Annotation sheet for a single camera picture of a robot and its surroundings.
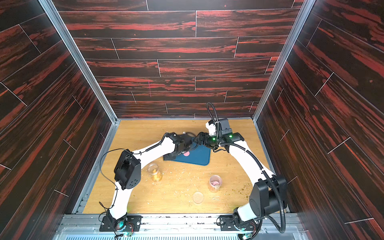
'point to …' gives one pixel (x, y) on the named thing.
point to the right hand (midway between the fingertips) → (201, 140)
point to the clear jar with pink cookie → (215, 182)
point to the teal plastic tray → (199, 155)
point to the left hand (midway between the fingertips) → (166, 150)
